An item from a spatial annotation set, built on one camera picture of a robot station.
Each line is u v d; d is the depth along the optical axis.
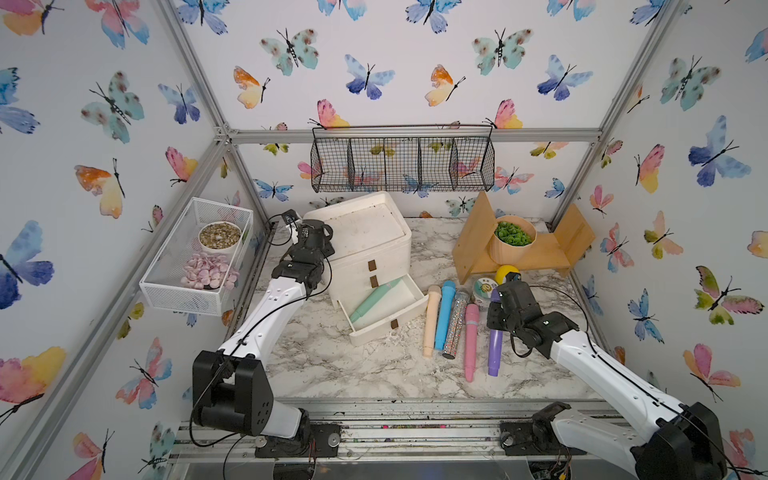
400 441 0.75
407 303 0.92
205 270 0.63
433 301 0.95
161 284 0.58
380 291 0.98
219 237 0.72
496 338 0.80
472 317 0.91
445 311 0.93
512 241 0.89
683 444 0.38
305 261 0.63
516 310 0.63
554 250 1.01
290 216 0.71
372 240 0.85
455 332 0.89
